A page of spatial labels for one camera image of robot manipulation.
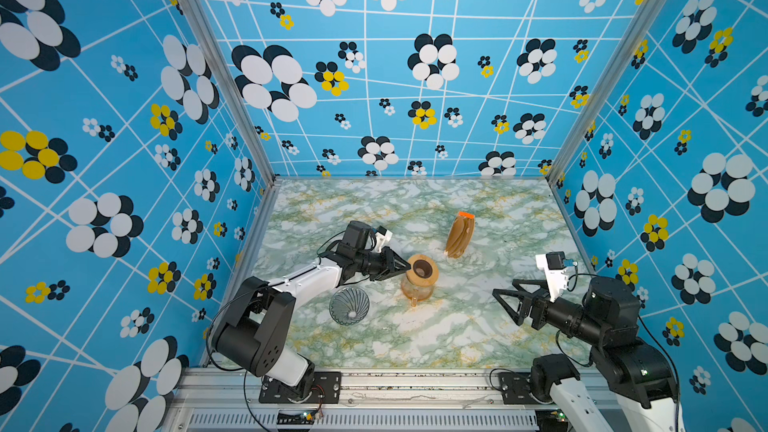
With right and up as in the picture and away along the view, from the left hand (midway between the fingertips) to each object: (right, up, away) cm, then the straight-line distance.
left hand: (410, 267), depth 82 cm
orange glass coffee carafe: (+2, -8, +2) cm, 8 cm away
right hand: (+20, -1, -17) cm, 27 cm away
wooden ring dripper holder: (+4, -1, +4) cm, 6 cm away
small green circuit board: (-26, -33, -12) cm, 44 cm away
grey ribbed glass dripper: (-18, -11, +2) cm, 21 cm away
